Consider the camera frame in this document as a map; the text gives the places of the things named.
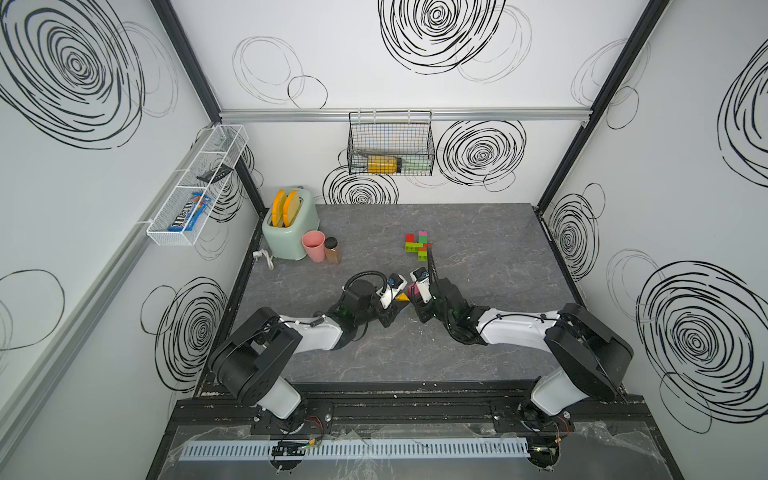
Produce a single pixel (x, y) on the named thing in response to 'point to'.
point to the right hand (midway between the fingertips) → (416, 296)
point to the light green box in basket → (416, 164)
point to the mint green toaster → (285, 243)
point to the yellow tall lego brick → (402, 297)
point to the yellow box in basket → (381, 164)
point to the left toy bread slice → (279, 208)
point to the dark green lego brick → (424, 239)
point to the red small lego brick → (427, 244)
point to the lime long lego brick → (413, 246)
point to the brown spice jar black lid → (332, 251)
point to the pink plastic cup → (314, 244)
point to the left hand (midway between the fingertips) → (403, 301)
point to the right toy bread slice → (291, 204)
